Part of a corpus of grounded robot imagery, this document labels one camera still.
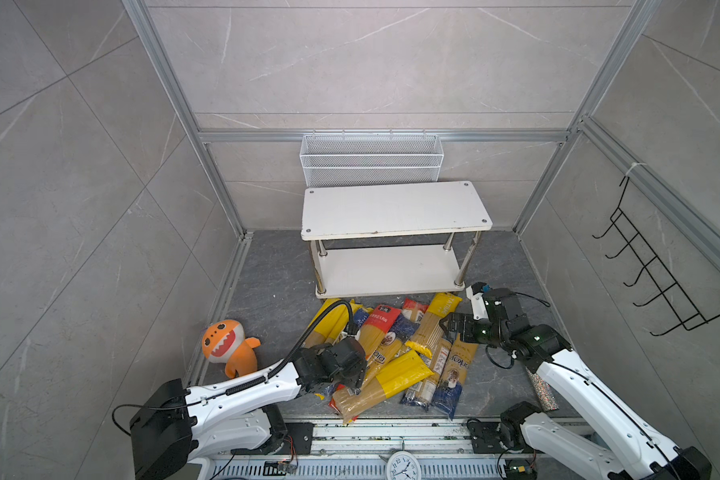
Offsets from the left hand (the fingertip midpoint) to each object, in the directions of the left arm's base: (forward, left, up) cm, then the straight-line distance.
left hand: (356, 359), depth 80 cm
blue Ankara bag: (-1, -29, -4) cm, 29 cm away
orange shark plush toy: (+6, +37, +2) cm, 37 cm away
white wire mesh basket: (+57, +7, +26) cm, 63 cm away
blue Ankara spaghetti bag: (+8, -13, 0) cm, 15 cm away
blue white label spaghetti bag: (-8, -18, -3) cm, 20 cm away
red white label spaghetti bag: (+17, -19, -4) cm, 25 cm away
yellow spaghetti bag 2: (-4, -12, -1) cm, 13 cm away
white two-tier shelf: (+30, +4, +27) cm, 40 cm away
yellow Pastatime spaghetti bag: (+8, -22, 0) cm, 23 cm away
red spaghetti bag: (+10, -7, +1) cm, 12 cm away
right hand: (+6, -27, +8) cm, 29 cm away
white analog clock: (-24, -10, -3) cm, 26 cm away
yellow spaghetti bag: (+12, +8, -4) cm, 15 cm away
